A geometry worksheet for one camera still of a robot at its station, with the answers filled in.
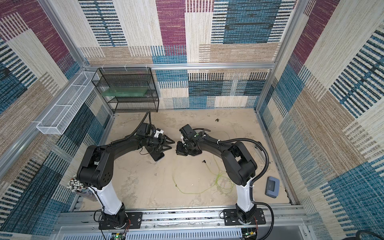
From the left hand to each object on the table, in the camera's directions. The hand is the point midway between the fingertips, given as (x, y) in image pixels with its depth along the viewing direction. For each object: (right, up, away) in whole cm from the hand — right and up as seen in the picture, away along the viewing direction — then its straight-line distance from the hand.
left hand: (174, 144), depth 90 cm
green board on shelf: (-32, +33, +7) cm, 46 cm away
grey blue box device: (+54, -22, -7) cm, 59 cm away
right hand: (+3, -6, +1) cm, 7 cm away
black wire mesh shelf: (-32, +44, +12) cm, 55 cm away
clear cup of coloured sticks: (-40, -15, -23) cm, 49 cm away
